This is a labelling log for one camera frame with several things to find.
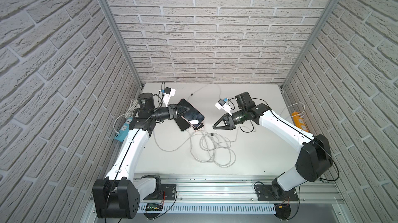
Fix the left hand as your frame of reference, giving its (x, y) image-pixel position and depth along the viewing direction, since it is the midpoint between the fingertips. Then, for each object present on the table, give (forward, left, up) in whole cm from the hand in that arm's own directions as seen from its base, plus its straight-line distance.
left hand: (187, 106), depth 69 cm
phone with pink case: (+5, -5, -29) cm, 30 cm away
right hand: (-8, -12, -8) cm, 16 cm away
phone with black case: (-3, -3, -2) cm, 4 cm away
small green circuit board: (-35, +16, -32) cm, 50 cm away
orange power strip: (+10, -72, -29) cm, 78 cm away
